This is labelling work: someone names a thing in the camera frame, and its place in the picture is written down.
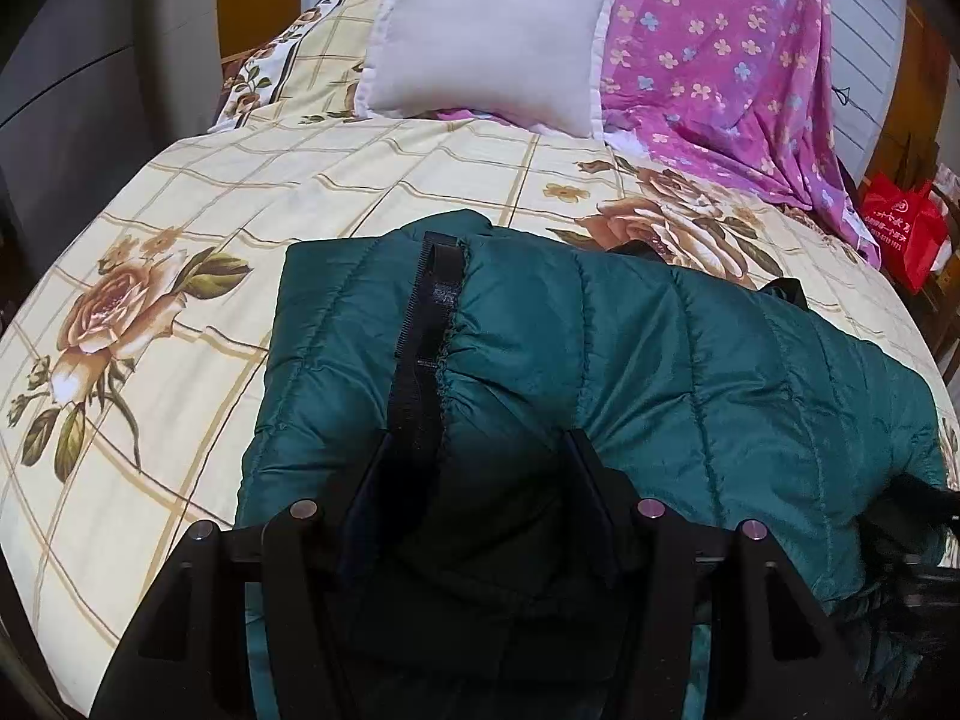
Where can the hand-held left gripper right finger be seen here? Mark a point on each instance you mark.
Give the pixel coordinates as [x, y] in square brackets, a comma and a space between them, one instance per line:
[600, 499]

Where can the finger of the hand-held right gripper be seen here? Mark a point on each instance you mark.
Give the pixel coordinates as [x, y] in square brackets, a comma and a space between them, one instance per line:
[926, 495]

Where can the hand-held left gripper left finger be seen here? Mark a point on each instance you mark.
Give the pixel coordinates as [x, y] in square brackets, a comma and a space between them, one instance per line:
[364, 499]

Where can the dark green quilted jacket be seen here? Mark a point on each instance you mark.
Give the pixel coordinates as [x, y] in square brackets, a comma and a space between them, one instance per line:
[637, 390]

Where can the red shopping bag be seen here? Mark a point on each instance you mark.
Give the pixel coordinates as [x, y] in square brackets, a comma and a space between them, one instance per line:
[904, 229]

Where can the bed with floral sheet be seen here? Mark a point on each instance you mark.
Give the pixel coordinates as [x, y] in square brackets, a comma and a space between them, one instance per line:
[187, 225]

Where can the purple floral blanket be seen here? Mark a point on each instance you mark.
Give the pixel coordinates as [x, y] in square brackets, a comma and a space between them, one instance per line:
[720, 67]

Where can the white pillow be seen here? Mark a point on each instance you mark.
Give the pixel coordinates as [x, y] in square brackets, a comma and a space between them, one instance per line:
[487, 30]

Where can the grey cabinet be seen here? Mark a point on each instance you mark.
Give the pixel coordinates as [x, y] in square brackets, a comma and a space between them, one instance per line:
[82, 75]

